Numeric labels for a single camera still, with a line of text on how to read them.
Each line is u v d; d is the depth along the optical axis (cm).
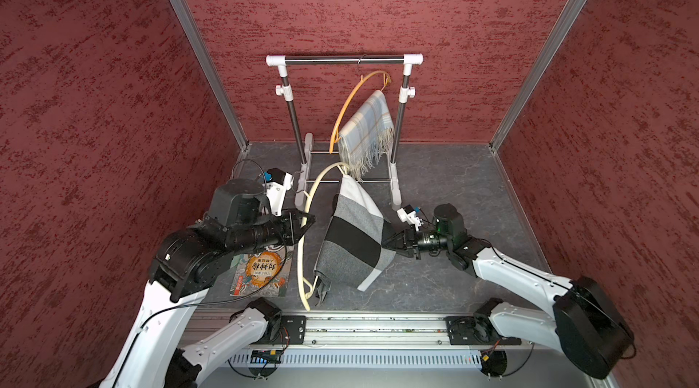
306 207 57
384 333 75
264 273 83
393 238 73
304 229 55
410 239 68
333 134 76
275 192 50
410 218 75
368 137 90
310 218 56
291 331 74
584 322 41
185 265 34
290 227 47
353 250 67
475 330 65
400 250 70
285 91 79
